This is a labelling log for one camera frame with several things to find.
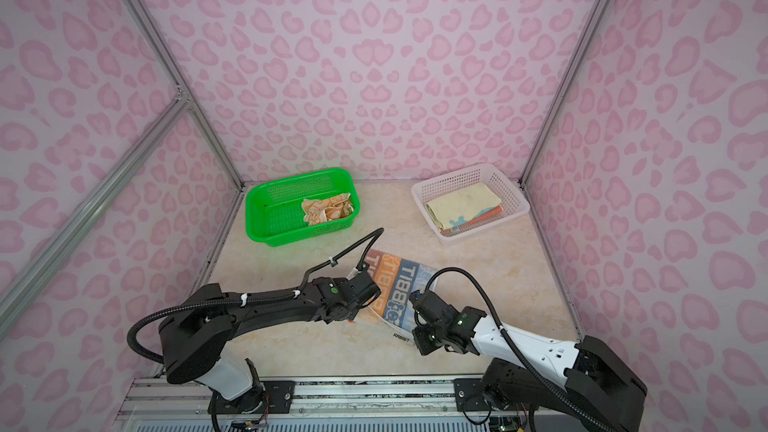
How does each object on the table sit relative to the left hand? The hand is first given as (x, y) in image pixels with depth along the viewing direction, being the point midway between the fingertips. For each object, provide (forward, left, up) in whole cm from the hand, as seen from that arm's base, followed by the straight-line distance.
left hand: (354, 298), depth 86 cm
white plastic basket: (+31, -54, +3) cm, 62 cm away
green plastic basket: (+35, +32, -4) cm, 48 cm away
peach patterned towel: (+31, +11, +4) cm, 33 cm away
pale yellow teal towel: (+33, -37, 0) cm, 49 cm away
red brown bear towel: (+29, -42, -3) cm, 51 cm away
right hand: (-11, -17, -2) cm, 20 cm away
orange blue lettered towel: (+7, -13, -3) cm, 15 cm away
